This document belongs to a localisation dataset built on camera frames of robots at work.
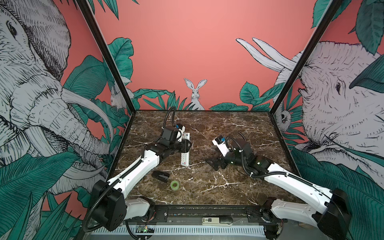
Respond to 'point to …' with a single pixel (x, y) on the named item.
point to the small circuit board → (143, 228)
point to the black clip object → (162, 175)
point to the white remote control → (185, 156)
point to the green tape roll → (174, 188)
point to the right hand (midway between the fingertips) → (209, 154)
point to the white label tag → (210, 221)
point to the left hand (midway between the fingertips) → (189, 142)
